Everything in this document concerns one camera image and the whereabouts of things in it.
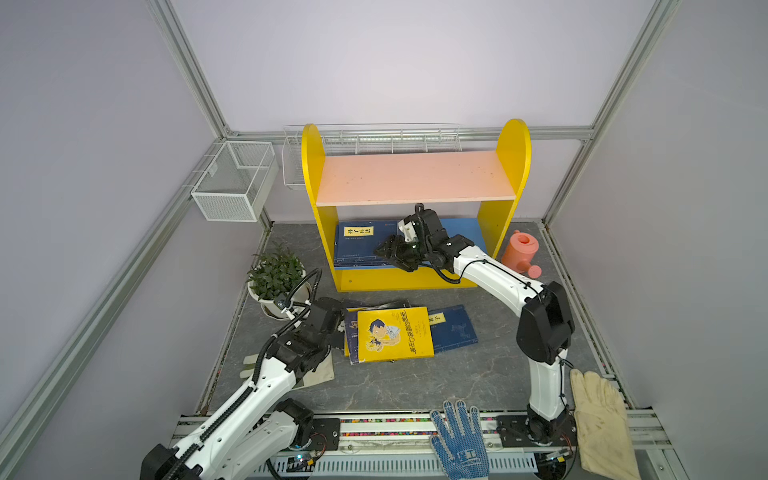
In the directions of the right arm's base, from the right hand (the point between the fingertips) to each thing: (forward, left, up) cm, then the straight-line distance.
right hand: (379, 257), depth 84 cm
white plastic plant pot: (-2, +28, -19) cm, 34 cm away
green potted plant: (-4, +30, -2) cm, 30 cm away
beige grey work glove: (-25, +16, -21) cm, 36 cm away
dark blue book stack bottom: (-12, -21, -20) cm, 32 cm away
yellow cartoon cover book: (-17, -4, -14) cm, 22 cm away
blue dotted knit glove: (-44, -21, -20) cm, 53 cm away
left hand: (-14, +16, -6) cm, 22 cm away
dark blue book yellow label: (+8, +8, -2) cm, 11 cm away
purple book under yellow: (-15, +8, -14) cm, 22 cm away
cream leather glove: (-43, -56, -21) cm, 74 cm away
